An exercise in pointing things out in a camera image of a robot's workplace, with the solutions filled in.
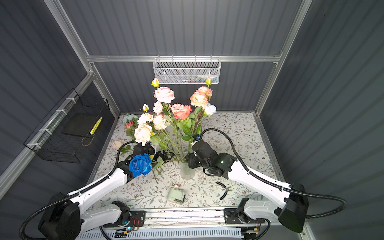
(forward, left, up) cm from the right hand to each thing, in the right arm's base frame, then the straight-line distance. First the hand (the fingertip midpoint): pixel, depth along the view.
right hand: (190, 157), depth 75 cm
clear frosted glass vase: (-3, +2, -12) cm, 13 cm away
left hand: (+4, +11, -5) cm, 13 cm away
